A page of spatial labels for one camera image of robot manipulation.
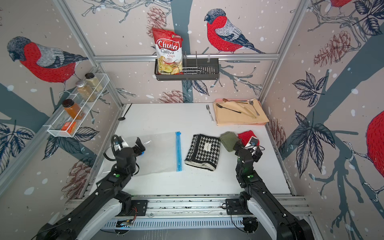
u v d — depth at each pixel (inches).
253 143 26.8
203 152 35.4
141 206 28.9
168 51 30.8
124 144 27.9
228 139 37.4
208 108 46.6
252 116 44.5
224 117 44.0
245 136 38.1
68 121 28.1
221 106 46.7
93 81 31.6
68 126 26.3
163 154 36.7
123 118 44.4
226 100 48.1
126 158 23.7
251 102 47.5
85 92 29.5
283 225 16.6
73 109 26.5
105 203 22.0
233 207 28.4
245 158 23.6
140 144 29.7
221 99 49.1
